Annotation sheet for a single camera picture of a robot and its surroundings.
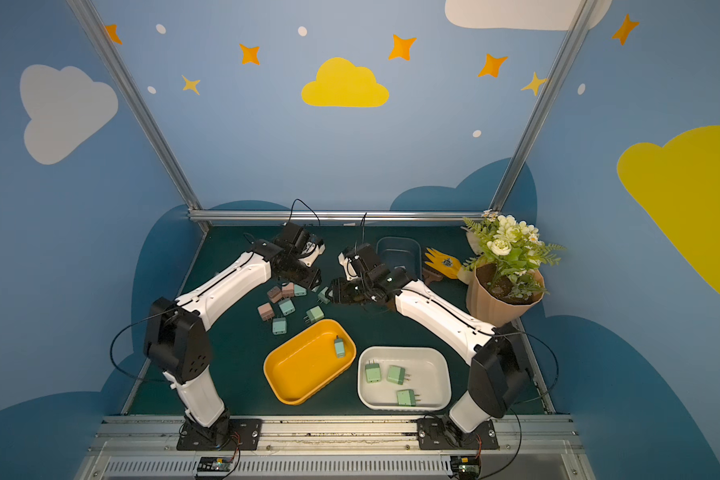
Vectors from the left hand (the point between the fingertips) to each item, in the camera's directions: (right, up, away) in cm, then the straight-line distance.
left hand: (314, 275), depth 89 cm
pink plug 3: (-11, -6, +11) cm, 17 cm away
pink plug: (-17, -13, +6) cm, 22 cm away
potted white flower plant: (+57, 0, -3) cm, 57 cm away
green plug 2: (+24, -28, -6) cm, 38 cm away
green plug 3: (+18, -27, -6) cm, 33 cm away
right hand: (+7, -4, -9) cm, 12 cm away
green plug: (+27, -32, -10) cm, 43 cm away
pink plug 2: (-14, -7, +8) cm, 18 cm away
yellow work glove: (+45, +2, +18) cm, 48 cm away
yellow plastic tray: (-4, -27, -3) cm, 27 cm away
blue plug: (+8, -21, -3) cm, 23 cm away
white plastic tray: (+34, -29, -4) cm, 45 cm away
